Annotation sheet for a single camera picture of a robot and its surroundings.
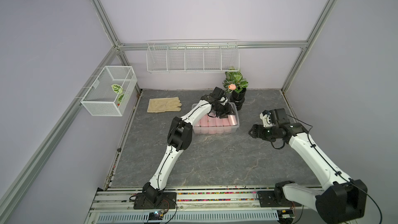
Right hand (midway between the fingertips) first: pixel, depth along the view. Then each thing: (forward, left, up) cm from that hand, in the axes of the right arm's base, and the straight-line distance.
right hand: (254, 132), depth 82 cm
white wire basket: (+15, +74, +16) cm, 77 cm away
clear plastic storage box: (+10, +32, -10) cm, 35 cm away
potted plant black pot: (+27, +4, -4) cm, 28 cm away
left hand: (+14, +8, -5) cm, 17 cm away
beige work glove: (+31, +57, -14) cm, 66 cm away
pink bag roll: (+12, +10, -6) cm, 17 cm away
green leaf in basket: (+17, +72, +17) cm, 76 cm away
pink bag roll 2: (+10, +13, -10) cm, 19 cm away
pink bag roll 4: (+10, +17, -11) cm, 23 cm away
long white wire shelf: (+47, +34, +16) cm, 61 cm away
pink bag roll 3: (+11, +22, -10) cm, 27 cm away
